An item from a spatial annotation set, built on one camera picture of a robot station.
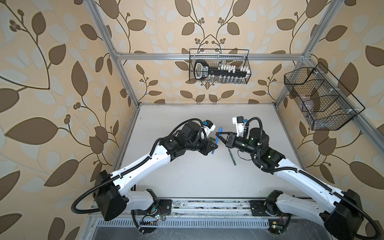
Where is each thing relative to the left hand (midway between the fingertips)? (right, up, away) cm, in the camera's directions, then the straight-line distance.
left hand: (217, 143), depth 69 cm
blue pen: (0, 0, +1) cm, 1 cm away
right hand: (0, +3, 0) cm, 3 cm away
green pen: (+12, -11, +23) cm, 28 cm away
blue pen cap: (+2, +6, 0) cm, 7 cm away
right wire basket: (+55, +17, +4) cm, 57 cm away
